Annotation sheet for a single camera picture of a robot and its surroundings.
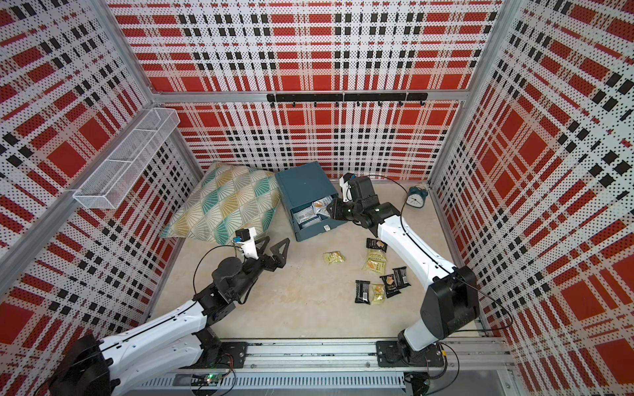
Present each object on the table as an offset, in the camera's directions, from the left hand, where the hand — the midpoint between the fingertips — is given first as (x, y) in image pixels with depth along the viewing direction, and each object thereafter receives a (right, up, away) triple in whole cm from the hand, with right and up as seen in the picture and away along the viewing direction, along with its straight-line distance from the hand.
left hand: (283, 238), depth 77 cm
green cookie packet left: (+16, -10, +16) cm, 24 cm away
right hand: (+16, +10, +4) cm, 19 cm away
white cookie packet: (+11, +10, +11) cm, 19 cm away
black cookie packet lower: (+26, -20, +8) cm, 34 cm away
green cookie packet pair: (+33, -11, +16) cm, 38 cm away
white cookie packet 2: (+5, +7, +11) cm, 14 cm away
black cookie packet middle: (+36, -18, +9) cm, 42 cm away
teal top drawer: (+9, +6, +10) cm, 14 cm away
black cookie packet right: (+41, -16, +11) cm, 45 cm away
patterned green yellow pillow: (-25, +14, +17) cm, 33 cm away
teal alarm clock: (+53, +14, +30) cm, 63 cm away
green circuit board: (-18, -39, -8) cm, 44 cm away
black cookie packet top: (+34, -5, +19) cm, 39 cm away
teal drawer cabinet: (+6, +15, +12) cm, 20 cm away
